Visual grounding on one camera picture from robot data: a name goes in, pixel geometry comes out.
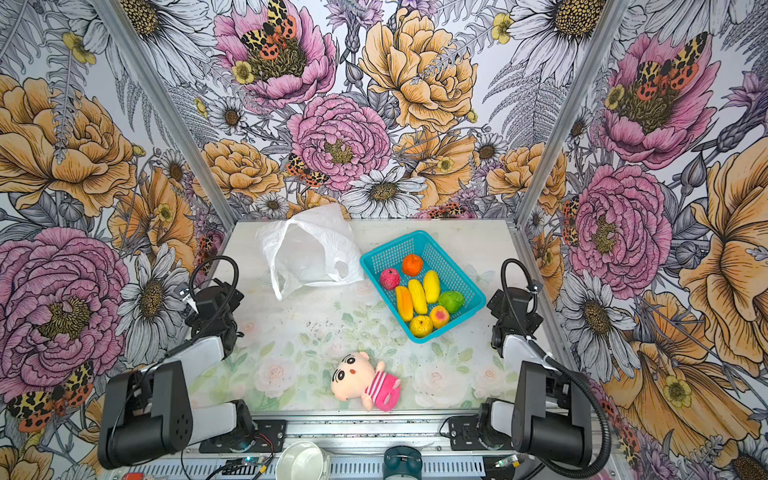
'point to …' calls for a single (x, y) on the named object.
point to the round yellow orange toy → (421, 326)
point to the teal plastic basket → (450, 277)
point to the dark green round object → (402, 462)
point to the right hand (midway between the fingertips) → (513, 309)
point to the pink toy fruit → (390, 278)
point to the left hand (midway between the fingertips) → (217, 304)
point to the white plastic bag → (313, 248)
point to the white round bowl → (303, 460)
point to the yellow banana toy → (404, 303)
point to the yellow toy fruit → (432, 286)
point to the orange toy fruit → (412, 265)
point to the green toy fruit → (452, 301)
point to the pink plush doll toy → (357, 377)
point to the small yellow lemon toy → (418, 296)
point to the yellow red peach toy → (439, 316)
